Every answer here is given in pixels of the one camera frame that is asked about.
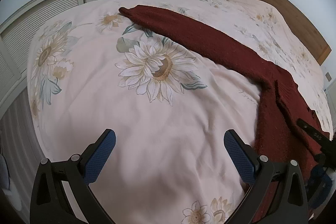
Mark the pink floral bed duvet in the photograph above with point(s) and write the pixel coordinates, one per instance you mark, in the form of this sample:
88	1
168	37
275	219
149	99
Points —
90	69

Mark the right wall switch plate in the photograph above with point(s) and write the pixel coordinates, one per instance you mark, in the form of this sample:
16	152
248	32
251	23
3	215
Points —
328	76

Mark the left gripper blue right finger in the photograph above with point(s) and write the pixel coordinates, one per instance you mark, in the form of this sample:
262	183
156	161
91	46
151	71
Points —
276	191

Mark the white louvered low cabinet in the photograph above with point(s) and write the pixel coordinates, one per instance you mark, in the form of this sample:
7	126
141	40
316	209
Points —
17	32

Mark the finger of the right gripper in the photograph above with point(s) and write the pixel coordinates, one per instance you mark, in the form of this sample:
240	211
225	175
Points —
318	137

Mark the dark red knit sweater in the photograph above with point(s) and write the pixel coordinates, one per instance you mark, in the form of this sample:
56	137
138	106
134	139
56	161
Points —
281	105

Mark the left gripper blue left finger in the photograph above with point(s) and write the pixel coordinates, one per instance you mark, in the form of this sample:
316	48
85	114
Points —
49	202

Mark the wooden headboard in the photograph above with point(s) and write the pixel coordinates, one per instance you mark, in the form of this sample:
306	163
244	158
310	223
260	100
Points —
303	29

